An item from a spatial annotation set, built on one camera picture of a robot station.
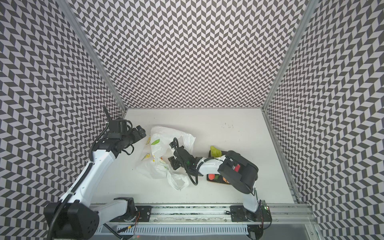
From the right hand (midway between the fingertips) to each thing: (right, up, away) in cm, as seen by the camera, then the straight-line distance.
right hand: (172, 159), depth 88 cm
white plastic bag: (-9, +1, -8) cm, 12 cm away
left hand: (-17, +15, -7) cm, 24 cm away
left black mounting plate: (-11, -22, -16) cm, 30 cm away
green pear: (+26, +4, -1) cm, 26 cm away
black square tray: (+28, -10, -6) cm, 30 cm away
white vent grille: (+5, -29, -19) cm, 35 cm away
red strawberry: (+23, -8, -8) cm, 25 cm away
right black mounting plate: (+36, -23, -15) cm, 46 cm away
